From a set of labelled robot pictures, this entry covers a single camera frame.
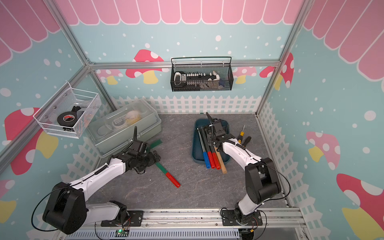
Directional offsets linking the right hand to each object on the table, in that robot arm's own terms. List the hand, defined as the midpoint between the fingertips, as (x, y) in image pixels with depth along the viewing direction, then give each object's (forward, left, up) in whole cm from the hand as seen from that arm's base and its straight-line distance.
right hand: (215, 136), depth 92 cm
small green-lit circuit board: (-48, +49, -14) cm, 70 cm away
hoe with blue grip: (-10, +7, -4) cm, 13 cm away
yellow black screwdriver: (+9, -20, -10) cm, 24 cm away
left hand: (-15, +36, -5) cm, 40 cm away
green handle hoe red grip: (-20, +29, -10) cm, 36 cm away
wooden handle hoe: (-21, -3, -2) cm, 21 cm away
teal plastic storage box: (-2, +12, -10) cm, 16 cm away
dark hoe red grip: (-18, +1, -3) cm, 18 cm away
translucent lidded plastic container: (+1, +62, +5) cm, 62 cm away
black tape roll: (-5, +73, +23) cm, 77 cm away
